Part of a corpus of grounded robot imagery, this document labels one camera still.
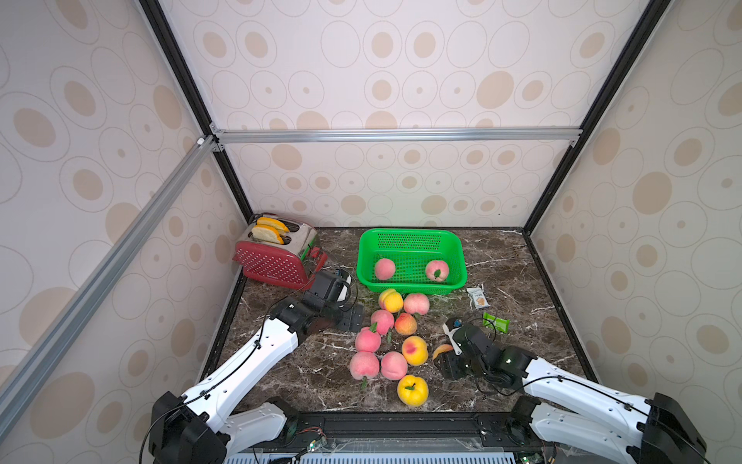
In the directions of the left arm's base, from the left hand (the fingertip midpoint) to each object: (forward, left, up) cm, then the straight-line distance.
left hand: (356, 312), depth 78 cm
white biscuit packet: (+14, -40, -14) cm, 44 cm away
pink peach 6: (-11, -10, -10) cm, 18 cm away
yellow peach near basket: (+10, -10, -11) cm, 18 cm away
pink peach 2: (+23, -8, -11) cm, 26 cm away
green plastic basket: (+34, -18, -15) cm, 42 cm away
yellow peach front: (-17, -15, -10) cm, 25 cm away
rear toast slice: (+29, +28, +5) cm, 41 cm away
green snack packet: (+4, -45, -15) cm, 48 cm away
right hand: (-9, -25, -13) cm, 29 cm away
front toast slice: (+26, +30, +3) cm, 40 cm away
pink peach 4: (+3, -8, -10) cm, 13 cm away
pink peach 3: (+9, -18, -10) cm, 22 cm away
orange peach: (-6, -24, -10) cm, 26 cm away
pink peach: (+21, -26, -10) cm, 35 cm away
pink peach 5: (-10, -2, -10) cm, 15 cm away
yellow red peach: (-7, -16, -10) cm, 20 cm away
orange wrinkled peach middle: (+2, -14, -11) cm, 18 cm away
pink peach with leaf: (-3, -3, -10) cm, 11 cm away
